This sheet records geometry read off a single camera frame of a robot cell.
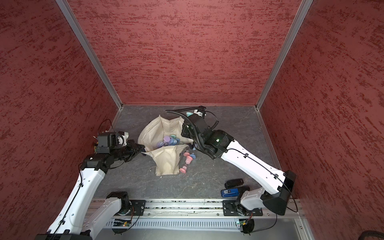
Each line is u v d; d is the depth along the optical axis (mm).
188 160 894
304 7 710
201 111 595
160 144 921
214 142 453
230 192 758
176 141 900
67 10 716
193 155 901
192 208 757
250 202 601
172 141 878
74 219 396
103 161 516
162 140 995
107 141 565
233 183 809
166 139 887
